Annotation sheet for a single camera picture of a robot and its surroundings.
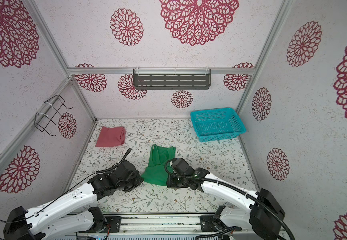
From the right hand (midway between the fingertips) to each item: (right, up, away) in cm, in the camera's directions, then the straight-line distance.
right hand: (165, 181), depth 77 cm
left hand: (-11, 0, +1) cm, 11 cm away
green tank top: (-6, +2, +7) cm, 9 cm away
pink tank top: (-40, +23, +29) cm, 55 cm away
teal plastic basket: (+39, +32, +40) cm, 64 cm away
